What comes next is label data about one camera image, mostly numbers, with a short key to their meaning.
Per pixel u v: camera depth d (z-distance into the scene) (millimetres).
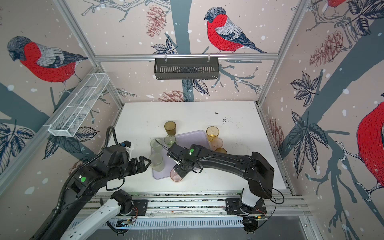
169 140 956
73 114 743
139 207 729
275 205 710
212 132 981
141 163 610
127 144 640
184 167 535
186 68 1059
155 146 949
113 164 508
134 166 593
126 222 708
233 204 739
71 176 454
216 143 941
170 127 964
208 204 757
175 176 815
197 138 1010
